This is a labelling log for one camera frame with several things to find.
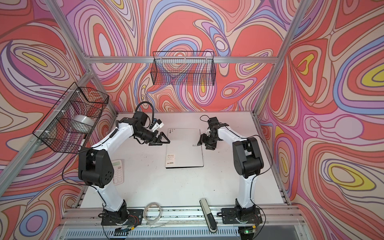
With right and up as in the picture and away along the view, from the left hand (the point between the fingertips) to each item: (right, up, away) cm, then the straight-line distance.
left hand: (166, 141), depth 84 cm
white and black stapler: (+24, -35, -17) cm, 46 cm away
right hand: (+22, -5, +11) cm, 25 cm away
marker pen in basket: (-39, +1, -12) cm, 41 cm away
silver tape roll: (-39, +12, -10) cm, 42 cm away
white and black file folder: (+8, -7, +14) cm, 17 cm away
